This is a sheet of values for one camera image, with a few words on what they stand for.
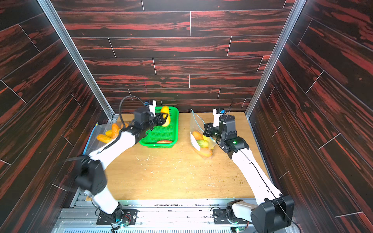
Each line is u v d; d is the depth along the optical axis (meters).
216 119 0.67
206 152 0.93
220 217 0.73
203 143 0.90
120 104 0.73
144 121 0.68
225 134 0.56
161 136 1.11
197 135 0.94
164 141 0.97
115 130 0.99
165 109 0.84
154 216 0.75
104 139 1.02
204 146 0.91
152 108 0.76
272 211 0.37
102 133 1.10
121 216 0.72
